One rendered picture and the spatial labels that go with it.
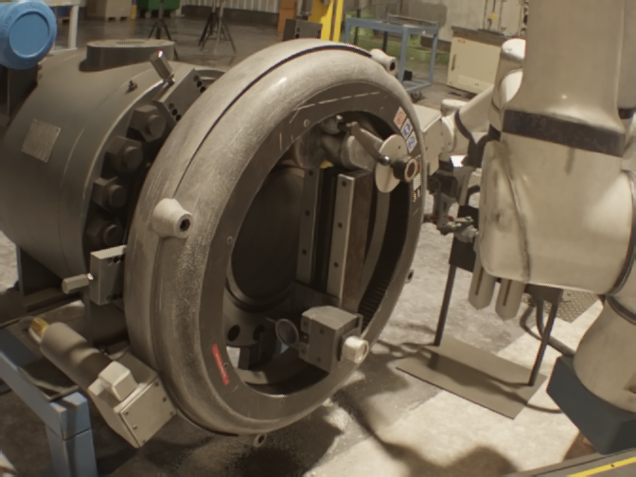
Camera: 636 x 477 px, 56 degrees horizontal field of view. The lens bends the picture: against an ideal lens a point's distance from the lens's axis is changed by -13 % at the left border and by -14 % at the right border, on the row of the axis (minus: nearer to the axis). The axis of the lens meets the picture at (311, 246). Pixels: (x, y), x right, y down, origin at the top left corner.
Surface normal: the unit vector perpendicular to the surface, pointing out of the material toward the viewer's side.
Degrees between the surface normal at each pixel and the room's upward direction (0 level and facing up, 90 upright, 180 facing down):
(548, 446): 0
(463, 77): 90
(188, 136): 51
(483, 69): 90
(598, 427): 90
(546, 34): 83
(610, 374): 71
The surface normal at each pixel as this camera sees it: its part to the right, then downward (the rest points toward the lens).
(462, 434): 0.11, -0.92
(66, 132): -0.45, -0.32
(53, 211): -0.61, 0.19
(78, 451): 0.78, 0.31
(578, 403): -0.96, 0.00
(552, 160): -0.45, 0.11
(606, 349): -0.82, -0.29
